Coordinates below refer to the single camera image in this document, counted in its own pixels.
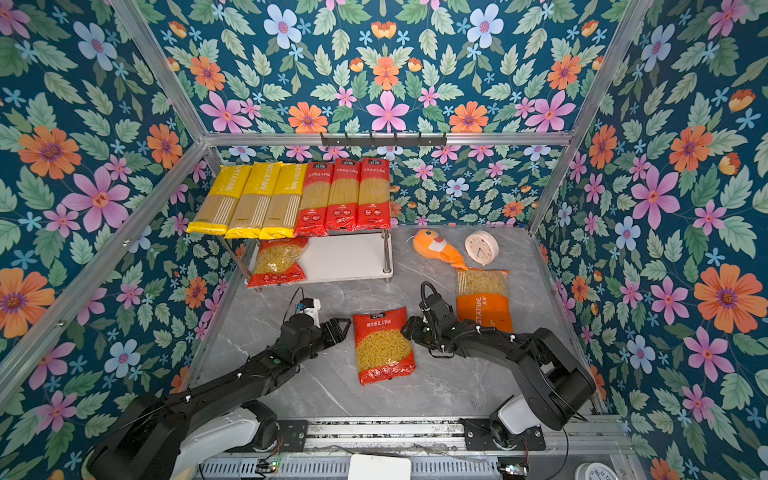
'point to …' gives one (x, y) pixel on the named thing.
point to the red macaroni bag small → (277, 262)
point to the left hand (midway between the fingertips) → (349, 320)
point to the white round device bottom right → (594, 471)
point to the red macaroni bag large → (383, 350)
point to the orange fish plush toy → (430, 245)
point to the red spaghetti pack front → (374, 202)
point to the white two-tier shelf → (341, 257)
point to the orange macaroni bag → (483, 297)
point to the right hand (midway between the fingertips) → (404, 331)
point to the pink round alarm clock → (482, 247)
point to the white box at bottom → (379, 467)
